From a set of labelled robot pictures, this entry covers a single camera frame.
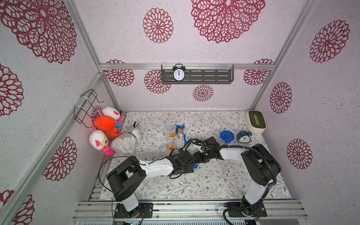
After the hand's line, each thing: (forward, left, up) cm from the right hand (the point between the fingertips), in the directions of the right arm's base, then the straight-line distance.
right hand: (191, 159), depth 91 cm
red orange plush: (+14, +53, +19) cm, 58 cm away
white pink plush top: (+25, +54, +19) cm, 63 cm away
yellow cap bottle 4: (+4, +11, +9) cm, 15 cm away
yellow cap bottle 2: (+15, +7, +7) cm, 18 cm away
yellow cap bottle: (+12, +12, +9) cm, 20 cm away
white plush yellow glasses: (+2, +53, +19) cm, 57 cm away
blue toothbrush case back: (+17, +4, -1) cm, 17 cm away
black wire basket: (+10, +59, +34) cm, 69 cm away
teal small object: (+16, -37, +3) cm, 40 cm away
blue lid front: (+13, -23, +9) cm, 28 cm away
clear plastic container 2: (+5, +13, +9) cm, 17 cm away
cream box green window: (+31, -50, +3) cm, 59 cm away
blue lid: (-3, -3, -1) cm, 5 cm away
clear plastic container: (+26, +16, 0) cm, 30 cm away
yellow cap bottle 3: (+3, +14, +10) cm, 17 cm away
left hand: (-5, +1, -1) cm, 6 cm away
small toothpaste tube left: (+8, +22, 0) cm, 24 cm away
